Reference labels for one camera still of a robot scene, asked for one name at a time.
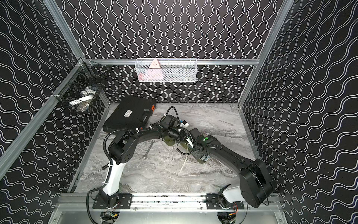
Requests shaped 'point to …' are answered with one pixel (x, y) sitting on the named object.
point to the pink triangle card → (154, 72)
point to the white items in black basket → (83, 103)
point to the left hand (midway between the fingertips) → (190, 139)
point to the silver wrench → (145, 157)
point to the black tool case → (130, 113)
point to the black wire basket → (79, 89)
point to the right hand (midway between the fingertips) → (199, 148)
